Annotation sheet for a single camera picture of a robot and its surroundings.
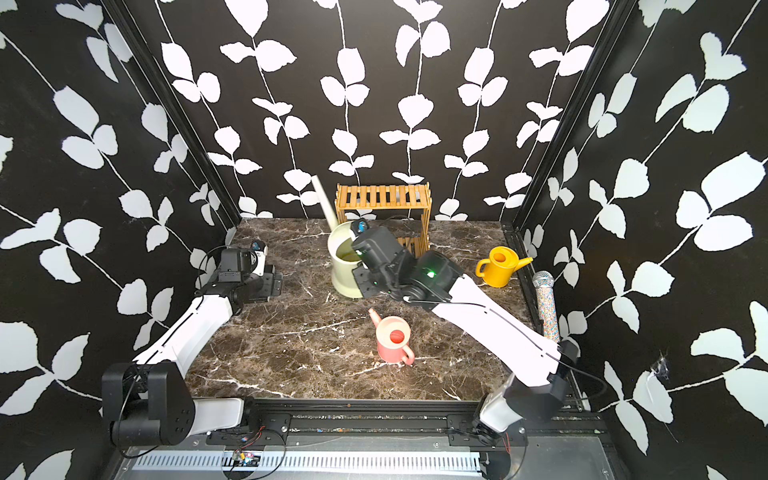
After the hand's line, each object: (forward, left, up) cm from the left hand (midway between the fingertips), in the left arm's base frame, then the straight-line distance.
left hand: (265, 270), depth 88 cm
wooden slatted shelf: (+42, -48, -8) cm, 64 cm away
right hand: (-13, -30, +19) cm, 38 cm away
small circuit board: (-45, 0, -16) cm, 48 cm away
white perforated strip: (-47, -17, -15) cm, 52 cm away
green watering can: (-13, -27, +21) cm, 36 cm away
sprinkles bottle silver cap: (-13, -76, +10) cm, 78 cm away
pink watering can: (-20, -37, -4) cm, 43 cm away
